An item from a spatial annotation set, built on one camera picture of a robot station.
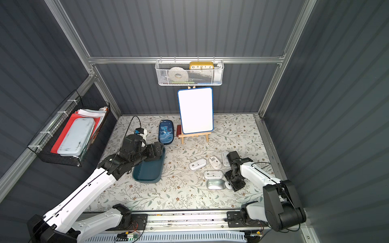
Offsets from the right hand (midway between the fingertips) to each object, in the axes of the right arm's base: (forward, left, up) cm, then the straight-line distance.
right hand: (231, 181), depth 86 cm
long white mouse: (+11, +2, +2) cm, 12 cm away
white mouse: (+10, +20, +2) cm, 22 cm away
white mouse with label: (+11, +9, +3) cm, 14 cm away
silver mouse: (-1, +9, -1) cm, 9 cm away
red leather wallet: (+38, +34, 0) cm, 51 cm away
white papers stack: (+24, +75, +31) cm, 84 cm away
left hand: (+9, +40, +23) cm, 47 cm away
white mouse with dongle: (+3, +10, +2) cm, 11 cm away
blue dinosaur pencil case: (+33, +42, +4) cm, 54 cm away
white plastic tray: (+7, +74, +33) cm, 81 cm away
